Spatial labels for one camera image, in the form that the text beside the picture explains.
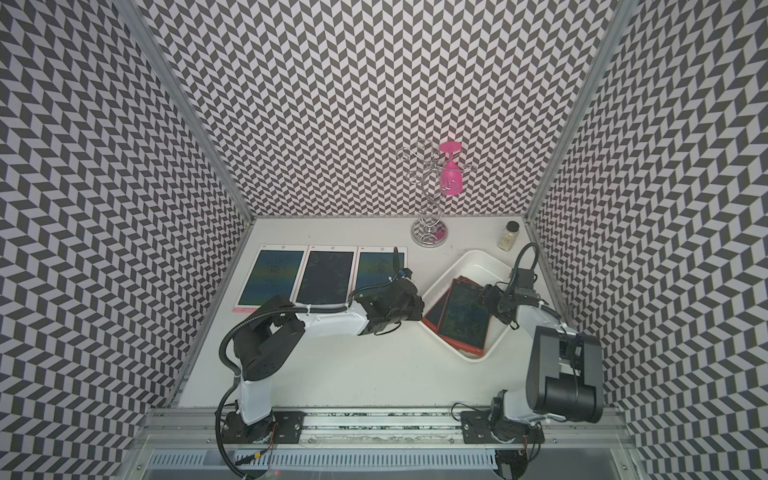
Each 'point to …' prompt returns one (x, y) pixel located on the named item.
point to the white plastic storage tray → (482, 269)
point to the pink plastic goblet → (451, 176)
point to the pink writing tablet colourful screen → (274, 271)
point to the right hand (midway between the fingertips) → (487, 297)
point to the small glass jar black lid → (509, 236)
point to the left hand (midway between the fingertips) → (425, 308)
